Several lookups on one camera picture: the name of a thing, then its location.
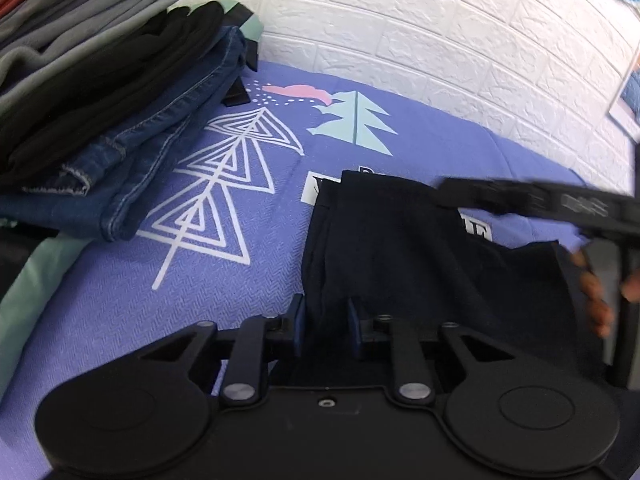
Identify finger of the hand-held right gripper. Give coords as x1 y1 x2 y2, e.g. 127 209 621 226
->
438 177 527 217

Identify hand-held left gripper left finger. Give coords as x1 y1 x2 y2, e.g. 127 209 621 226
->
137 294 307 407

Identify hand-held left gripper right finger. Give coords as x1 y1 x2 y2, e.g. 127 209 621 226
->
346 297 518 407

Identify black pants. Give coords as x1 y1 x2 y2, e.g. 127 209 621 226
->
280 169 608 388

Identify person's right hand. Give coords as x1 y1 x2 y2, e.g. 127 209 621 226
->
571 249 640 339

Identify printed blue bedsheet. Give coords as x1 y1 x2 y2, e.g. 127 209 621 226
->
0 60 591 411

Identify folded blue jeans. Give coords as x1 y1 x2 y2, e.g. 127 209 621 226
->
0 25 261 242

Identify mint green cloth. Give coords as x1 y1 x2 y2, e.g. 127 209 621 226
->
0 236 92 397

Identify green black object at left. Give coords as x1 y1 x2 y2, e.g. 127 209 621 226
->
220 2 264 72

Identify folded black garment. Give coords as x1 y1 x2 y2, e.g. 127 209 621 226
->
0 1 226 191

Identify folded grey garment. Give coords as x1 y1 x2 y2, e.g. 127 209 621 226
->
0 0 194 97

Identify wall poster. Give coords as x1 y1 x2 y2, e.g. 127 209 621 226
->
607 52 640 142

